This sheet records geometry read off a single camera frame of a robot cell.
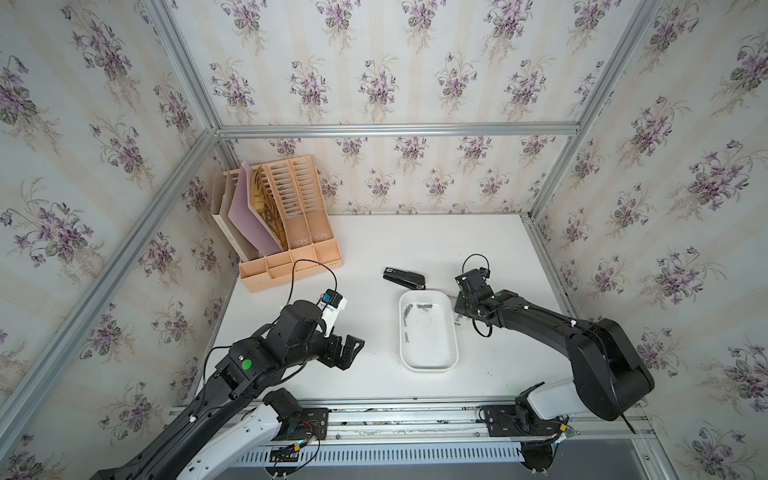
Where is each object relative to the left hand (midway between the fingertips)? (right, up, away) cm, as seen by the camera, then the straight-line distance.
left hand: (353, 340), depth 68 cm
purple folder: (-33, +26, +21) cm, 47 cm away
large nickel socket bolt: (+20, +2, +26) cm, 32 cm away
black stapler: (+14, +10, +32) cm, 36 cm away
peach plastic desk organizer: (-29, +41, +43) cm, 66 cm away
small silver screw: (+30, -1, +25) cm, 39 cm away
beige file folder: (-40, +38, +18) cm, 58 cm away
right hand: (+32, +3, +24) cm, 40 cm away
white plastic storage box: (+20, -6, +21) cm, 30 cm away
